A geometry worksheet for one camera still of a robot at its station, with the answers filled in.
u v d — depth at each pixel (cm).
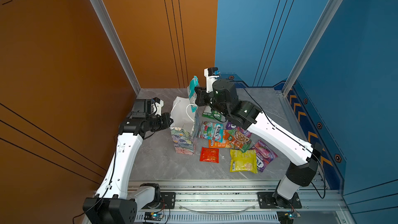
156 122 62
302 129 105
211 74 54
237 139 92
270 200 73
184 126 71
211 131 94
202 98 56
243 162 82
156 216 70
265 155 85
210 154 87
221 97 47
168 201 73
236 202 74
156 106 67
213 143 92
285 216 70
